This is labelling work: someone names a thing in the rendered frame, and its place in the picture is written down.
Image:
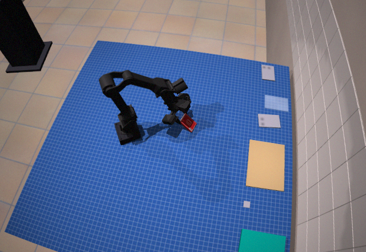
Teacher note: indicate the blue grid work mat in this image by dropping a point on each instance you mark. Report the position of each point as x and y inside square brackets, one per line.
[170, 190]

